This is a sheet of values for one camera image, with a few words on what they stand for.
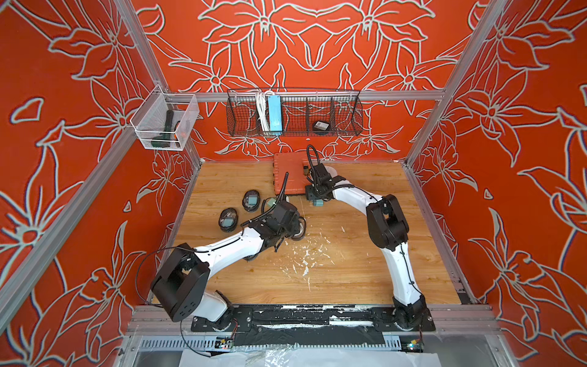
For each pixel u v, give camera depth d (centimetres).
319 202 100
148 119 80
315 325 73
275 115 90
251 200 100
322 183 81
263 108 89
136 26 73
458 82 88
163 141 79
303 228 88
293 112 98
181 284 42
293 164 114
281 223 65
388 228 59
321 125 95
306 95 92
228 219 95
